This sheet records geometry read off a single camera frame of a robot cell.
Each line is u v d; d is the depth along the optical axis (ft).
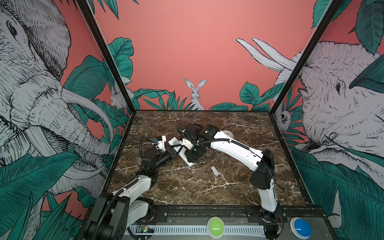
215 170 2.94
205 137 1.78
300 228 2.27
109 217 1.33
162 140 2.50
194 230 2.30
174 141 2.60
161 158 2.27
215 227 2.29
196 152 2.15
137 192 1.66
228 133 3.34
